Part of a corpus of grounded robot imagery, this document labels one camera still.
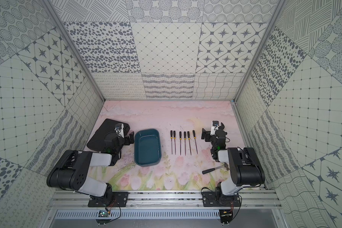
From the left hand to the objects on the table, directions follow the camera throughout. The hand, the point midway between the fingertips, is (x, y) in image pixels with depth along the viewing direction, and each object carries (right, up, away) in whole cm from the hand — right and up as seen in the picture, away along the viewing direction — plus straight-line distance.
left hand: (125, 130), depth 93 cm
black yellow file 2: (+40, -6, +5) cm, 41 cm away
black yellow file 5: (+31, -6, +5) cm, 32 cm away
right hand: (+58, 0, +2) cm, 58 cm away
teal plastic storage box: (+15, -11, 0) cm, 19 cm away
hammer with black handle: (+64, -20, -7) cm, 68 cm away
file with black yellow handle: (+47, -5, +5) cm, 48 cm away
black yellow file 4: (+33, -5, +5) cm, 34 cm away
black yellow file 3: (+37, -5, +5) cm, 37 cm away
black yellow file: (+43, -2, +7) cm, 43 cm away
